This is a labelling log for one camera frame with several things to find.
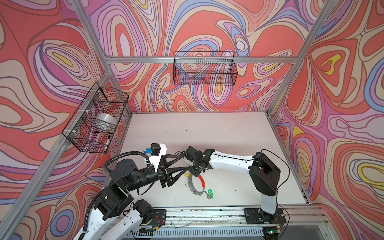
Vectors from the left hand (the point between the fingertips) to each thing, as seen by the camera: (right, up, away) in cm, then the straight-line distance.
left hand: (184, 164), depth 53 cm
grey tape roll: (-40, +18, +20) cm, 48 cm away
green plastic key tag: (+13, -23, +29) cm, 39 cm away
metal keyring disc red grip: (+3, -21, +31) cm, 37 cm away
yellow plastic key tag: (0, -15, +34) cm, 37 cm away
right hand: (+5, -13, +34) cm, 36 cm away
